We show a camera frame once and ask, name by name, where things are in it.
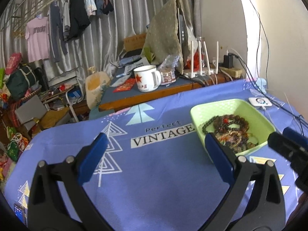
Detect grey laptop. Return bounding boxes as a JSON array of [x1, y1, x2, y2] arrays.
[[15, 95, 47, 129]]

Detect pink t-shirt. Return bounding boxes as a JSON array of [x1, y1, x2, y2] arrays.
[[25, 17, 50, 63]]

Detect red envelope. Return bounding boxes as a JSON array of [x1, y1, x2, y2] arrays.
[[113, 78, 136, 93]]

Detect light blue hanging shirt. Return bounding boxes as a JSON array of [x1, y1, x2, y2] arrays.
[[84, 0, 97, 18]]

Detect dark green bead bracelet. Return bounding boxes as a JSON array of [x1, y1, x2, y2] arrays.
[[201, 116, 218, 135]]

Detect blue printed tablecloth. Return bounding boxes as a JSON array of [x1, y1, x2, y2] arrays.
[[4, 78, 308, 231]]

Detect green plastic tray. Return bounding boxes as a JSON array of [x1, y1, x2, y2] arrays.
[[190, 99, 276, 156]]

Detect cardboard box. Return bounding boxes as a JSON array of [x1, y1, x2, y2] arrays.
[[124, 33, 146, 52]]

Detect clear crystal bead bracelet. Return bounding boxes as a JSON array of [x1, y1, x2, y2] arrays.
[[215, 130, 245, 147]]

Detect grey curtain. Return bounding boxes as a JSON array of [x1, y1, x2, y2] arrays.
[[1, 0, 194, 86]]

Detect black power adapter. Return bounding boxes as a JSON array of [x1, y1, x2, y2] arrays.
[[222, 53, 233, 69]]

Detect white wifi router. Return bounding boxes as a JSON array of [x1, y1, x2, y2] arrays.
[[184, 37, 219, 79]]

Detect grey hanging trousers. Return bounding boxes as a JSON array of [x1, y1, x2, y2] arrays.
[[49, 3, 68, 63]]

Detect beige dotted cloth cover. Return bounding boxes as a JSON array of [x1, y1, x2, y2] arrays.
[[141, 0, 184, 74]]

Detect brown wooden bead bracelet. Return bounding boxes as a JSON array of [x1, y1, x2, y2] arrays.
[[213, 114, 250, 138]]

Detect beige waste bin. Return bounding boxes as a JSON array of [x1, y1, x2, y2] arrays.
[[85, 71, 111, 110]]

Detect small white round device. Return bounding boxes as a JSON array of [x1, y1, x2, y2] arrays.
[[249, 97, 273, 108]]

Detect dark green duffel bag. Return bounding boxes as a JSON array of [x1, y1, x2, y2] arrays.
[[6, 65, 37, 101]]

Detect black hanging shirt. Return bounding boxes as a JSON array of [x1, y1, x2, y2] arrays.
[[67, 0, 90, 41]]

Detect black cable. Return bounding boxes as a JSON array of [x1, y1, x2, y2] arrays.
[[231, 0, 308, 135]]

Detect smartphone with blue screen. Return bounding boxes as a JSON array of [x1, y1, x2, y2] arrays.
[[14, 203, 27, 225]]

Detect wooden desk blue top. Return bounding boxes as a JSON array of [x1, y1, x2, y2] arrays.
[[98, 66, 244, 112]]

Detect clear plastic snack bag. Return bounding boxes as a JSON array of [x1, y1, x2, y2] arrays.
[[158, 55, 180, 85]]

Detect white enamel mug red star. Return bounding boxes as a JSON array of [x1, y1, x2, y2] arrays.
[[134, 65, 161, 92]]

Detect dark purple bead bracelet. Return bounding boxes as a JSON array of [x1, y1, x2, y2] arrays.
[[224, 136, 250, 153]]

